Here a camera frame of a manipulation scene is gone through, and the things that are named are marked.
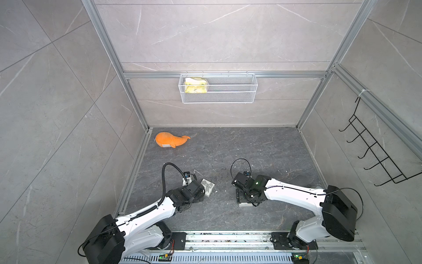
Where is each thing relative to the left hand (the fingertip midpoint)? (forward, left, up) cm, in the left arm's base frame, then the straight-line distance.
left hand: (194, 190), depth 85 cm
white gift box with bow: (+2, -7, -2) cm, 8 cm away
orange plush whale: (+33, +19, +3) cm, 38 cm away
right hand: (-5, -26, -1) cm, 26 cm away
